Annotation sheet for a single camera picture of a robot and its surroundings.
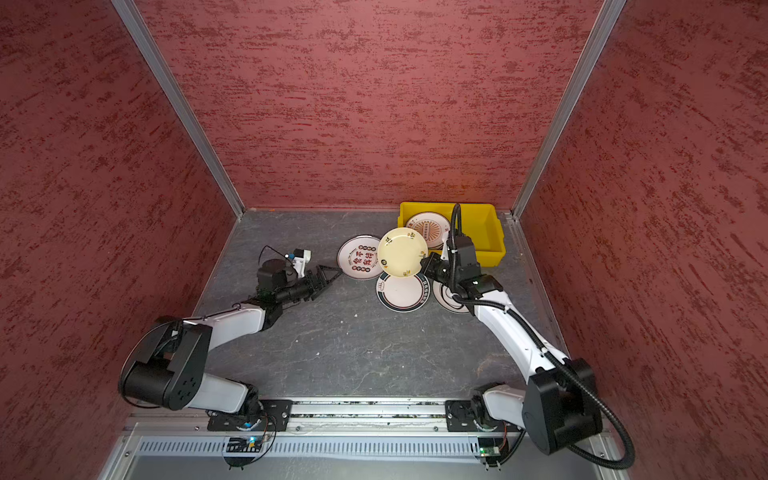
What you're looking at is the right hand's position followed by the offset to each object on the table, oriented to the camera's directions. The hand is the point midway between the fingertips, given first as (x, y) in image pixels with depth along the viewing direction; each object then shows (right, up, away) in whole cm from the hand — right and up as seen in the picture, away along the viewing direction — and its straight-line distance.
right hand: (417, 266), depth 83 cm
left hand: (-23, -5, +4) cm, 24 cm away
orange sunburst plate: (+8, +13, +27) cm, 31 cm away
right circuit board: (+17, -44, -12) cm, 48 cm away
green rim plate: (-4, -11, +15) cm, 18 cm away
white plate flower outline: (+10, -11, +15) cm, 21 cm away
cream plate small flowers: (-4, +5, +2) cm, 7 cm away
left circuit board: (-45, -45, -10) cm, 65 cm away
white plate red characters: (-20, +1, +24) cm, 31 cm away
